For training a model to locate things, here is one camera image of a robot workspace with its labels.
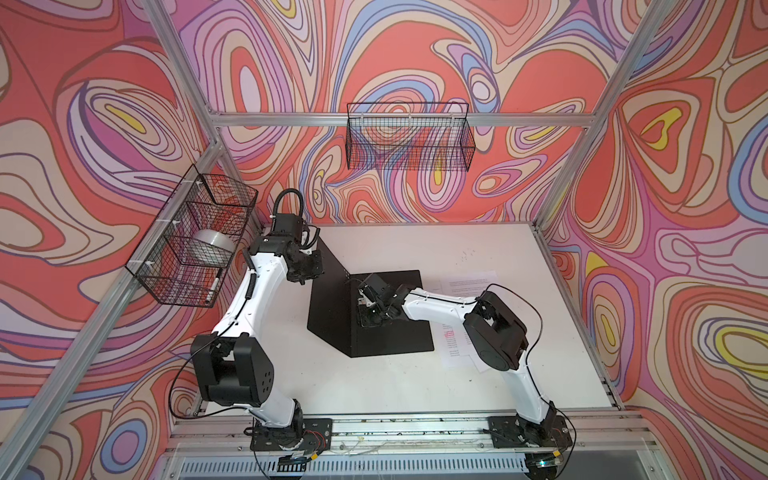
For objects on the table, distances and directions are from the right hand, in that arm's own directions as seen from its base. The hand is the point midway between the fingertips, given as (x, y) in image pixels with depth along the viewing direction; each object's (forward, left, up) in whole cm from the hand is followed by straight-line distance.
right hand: (363, 328), depth 91 cm
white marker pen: (-1, +35, +25) cm, 43 cm away
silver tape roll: (+7, +34, +33) cm, 48 cm away
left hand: (+10, +10, +18) cm, 23 cm away
